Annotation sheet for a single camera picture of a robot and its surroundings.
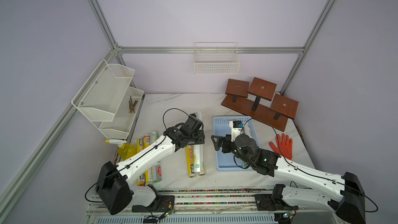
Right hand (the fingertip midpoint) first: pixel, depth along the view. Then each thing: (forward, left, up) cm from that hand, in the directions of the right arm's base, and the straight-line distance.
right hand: (219, 138), depth 75 cm
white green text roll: (-6, +11, -4) cm, 13 cm away
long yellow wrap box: (-15, +40, -16) cm, 46 cm away
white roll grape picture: (-9, +33, -16) cm, 38 cm away
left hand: (+2, +10, -4) cm, 11 cm away
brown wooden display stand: (+33, -30, -10) cm, 46 cm away
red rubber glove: (+3, -41, -20) cm, 46 cm away
